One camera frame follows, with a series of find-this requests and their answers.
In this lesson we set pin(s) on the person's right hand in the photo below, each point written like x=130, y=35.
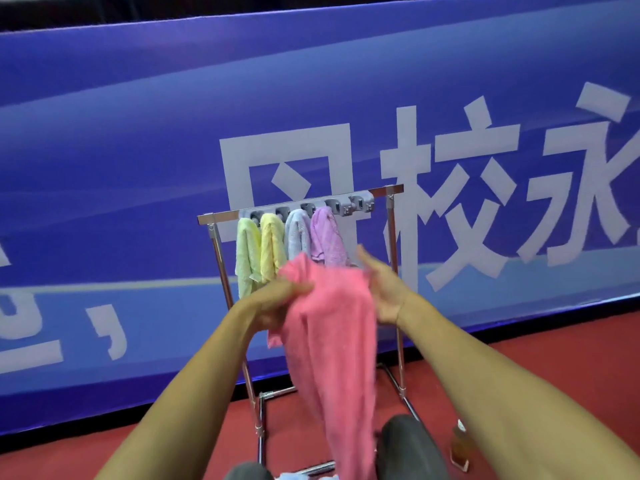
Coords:
x=390, y=294

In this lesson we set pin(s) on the person's left hand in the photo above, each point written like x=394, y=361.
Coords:
x=270, y=307

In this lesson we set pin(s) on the light green towel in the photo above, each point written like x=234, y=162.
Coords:
x=247, y=254

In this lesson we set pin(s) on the yellow towel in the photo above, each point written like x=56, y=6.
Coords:
x=272, y=244

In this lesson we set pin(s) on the pink towel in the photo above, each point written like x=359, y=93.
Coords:
x=330, y=344

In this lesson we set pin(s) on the light blue towel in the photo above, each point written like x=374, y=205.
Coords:
x=297, y=234
x=300, y=477

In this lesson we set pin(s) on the purple towel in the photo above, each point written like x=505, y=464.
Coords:
x=327, y=234

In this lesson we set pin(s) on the chrome metal rack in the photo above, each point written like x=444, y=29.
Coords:
x=220, y=217

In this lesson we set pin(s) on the person's left forearm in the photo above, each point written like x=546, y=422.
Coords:
x=180, y=409

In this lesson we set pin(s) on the person's right forearm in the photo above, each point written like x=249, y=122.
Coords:
x=500, y=384

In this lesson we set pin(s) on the grey trousers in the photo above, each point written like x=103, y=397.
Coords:
x=405, y=449

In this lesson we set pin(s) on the bottle of amber liquid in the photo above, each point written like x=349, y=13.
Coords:
x=459, y=447

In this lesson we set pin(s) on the blue printed banner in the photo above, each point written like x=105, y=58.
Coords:
x=100, y=144

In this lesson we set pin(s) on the grey plastic hook rail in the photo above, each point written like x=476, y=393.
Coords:
x=360, y=199

